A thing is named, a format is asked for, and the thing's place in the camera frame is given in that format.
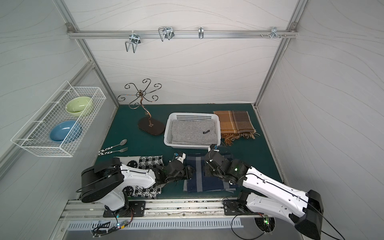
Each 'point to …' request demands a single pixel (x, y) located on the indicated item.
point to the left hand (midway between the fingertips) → (195, 173)
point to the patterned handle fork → (121, 150)
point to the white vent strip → (139, 223)
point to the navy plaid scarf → (199, 182)
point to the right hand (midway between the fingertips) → (205, 166)
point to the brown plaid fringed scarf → (236, 124)
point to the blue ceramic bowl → (66, 131)
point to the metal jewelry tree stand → (152, 126)
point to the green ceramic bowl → (77, 106)
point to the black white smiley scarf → (146, 162)
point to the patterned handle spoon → (123, 142)
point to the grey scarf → (193, 131)
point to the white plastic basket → (167, 134)
